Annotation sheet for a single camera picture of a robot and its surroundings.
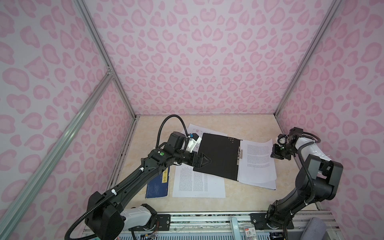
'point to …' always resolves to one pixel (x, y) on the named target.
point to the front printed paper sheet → (188, 183)
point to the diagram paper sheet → (194, 129)
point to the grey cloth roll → (314, 230)
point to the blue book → (158, 186)
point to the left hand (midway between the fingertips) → (205, 158)
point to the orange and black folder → (224, 153)
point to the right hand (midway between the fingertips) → (273, 153)
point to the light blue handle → (235, 228)
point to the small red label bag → (250, 232)
